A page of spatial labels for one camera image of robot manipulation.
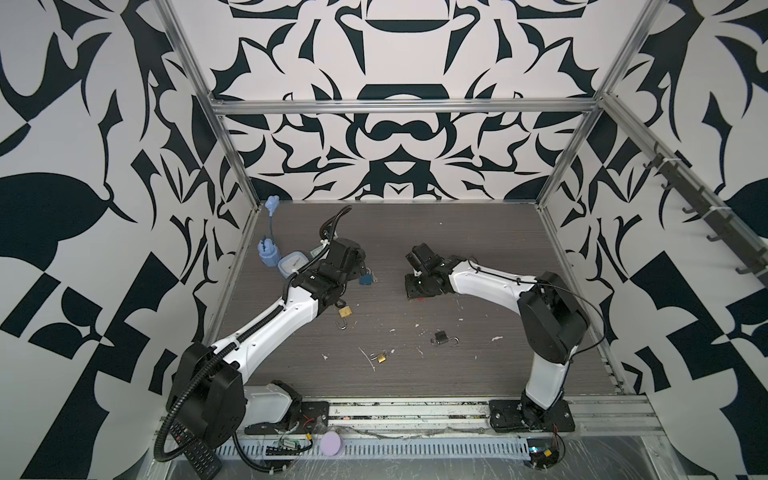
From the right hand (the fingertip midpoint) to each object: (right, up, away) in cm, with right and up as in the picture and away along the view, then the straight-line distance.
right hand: (410, 287), depth 92 cm
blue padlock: (-14, +2, +7) cm, 15 cm away
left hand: (-18, +11, -9) cm, 23 cm away
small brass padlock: (-9, -18, -9) cm, 22 cm away
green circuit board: (+29, -35, -21) cm, 51 cm away
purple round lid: (-19, -28, -28) cm, 44 cm away
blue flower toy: (-45, +10, +5) cm, 46 cm away
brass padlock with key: (-20, -7, -1) cm, 21 cm away
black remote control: (-48, -34, -25) cm, 64 cm away
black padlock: (+8, -14, -5) cm, 17 cm away
